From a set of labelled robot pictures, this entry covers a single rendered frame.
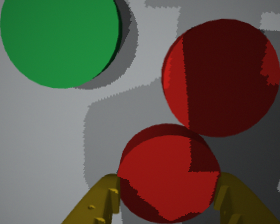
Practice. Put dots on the green disc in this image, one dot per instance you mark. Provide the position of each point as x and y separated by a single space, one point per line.
61 43

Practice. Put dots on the red disc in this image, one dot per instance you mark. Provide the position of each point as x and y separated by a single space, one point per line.
221 77
168 174

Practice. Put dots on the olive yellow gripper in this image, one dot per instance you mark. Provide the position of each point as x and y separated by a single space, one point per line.
235 201

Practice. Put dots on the grey disc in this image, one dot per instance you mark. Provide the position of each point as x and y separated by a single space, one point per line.
214 218

